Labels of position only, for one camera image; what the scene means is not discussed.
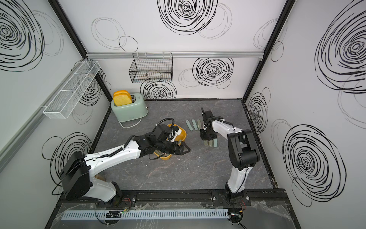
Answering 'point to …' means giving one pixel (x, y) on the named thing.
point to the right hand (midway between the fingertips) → (205, 138)
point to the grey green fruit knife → (195, 124)
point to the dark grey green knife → (199, 124)
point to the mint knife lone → (215, 142)
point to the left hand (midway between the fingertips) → (185, 151)
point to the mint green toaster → (136, 110)
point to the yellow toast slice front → (119, 99)
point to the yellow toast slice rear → (121, 93)
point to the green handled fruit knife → (206, 142)
